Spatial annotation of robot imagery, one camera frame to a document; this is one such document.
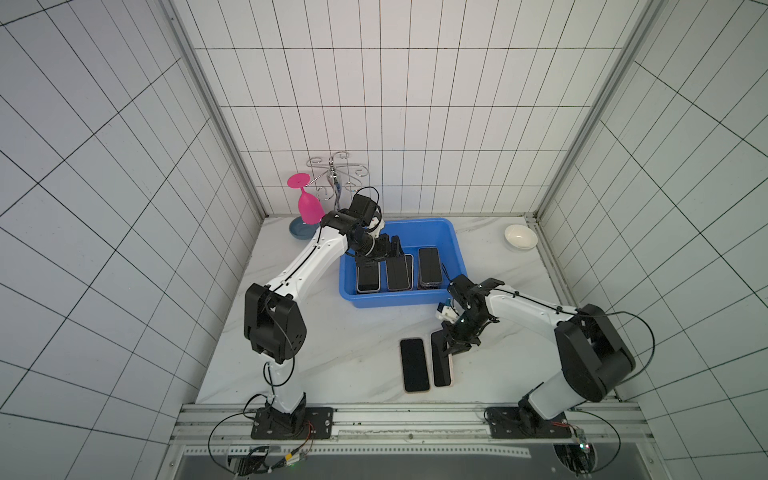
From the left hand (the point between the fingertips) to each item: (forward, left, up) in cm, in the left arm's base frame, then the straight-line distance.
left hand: (386, 263), depth 83 cm
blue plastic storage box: (+24, -11, -15) cm, 30 cm away
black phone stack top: (+6, -4, -15) cm, 16 cm away
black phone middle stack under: (+8, -8, -16) cm, 20 cm away
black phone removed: (-23, -8, -19) cm, 31 cm away
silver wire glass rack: (+28, +16, +10) cm, 34 cm away
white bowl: (+24, -51, -16) cm, 58 cm away
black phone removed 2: (+3, +6, -12) cm, 14 cm away
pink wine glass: (+22, +25, -1) cm, 33 cm away
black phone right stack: (+9, -15, -17) cm, 24 cm away
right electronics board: (-41, -48, -17) cm, 65 cm away
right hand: (-21, -14, -14) cm, 29 cm away
